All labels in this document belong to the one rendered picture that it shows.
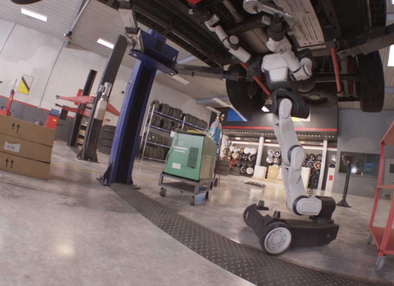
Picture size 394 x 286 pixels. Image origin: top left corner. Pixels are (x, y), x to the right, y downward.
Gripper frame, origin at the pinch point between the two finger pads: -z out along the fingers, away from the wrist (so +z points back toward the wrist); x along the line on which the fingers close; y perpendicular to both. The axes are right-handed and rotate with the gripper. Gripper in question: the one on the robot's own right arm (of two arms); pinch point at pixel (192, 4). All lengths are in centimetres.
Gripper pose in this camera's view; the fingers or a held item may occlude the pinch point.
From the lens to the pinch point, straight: 160.0
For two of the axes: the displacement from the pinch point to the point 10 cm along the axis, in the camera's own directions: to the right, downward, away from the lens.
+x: 1.9, -9.7, 1.2
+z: 7.0, 2.2, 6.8
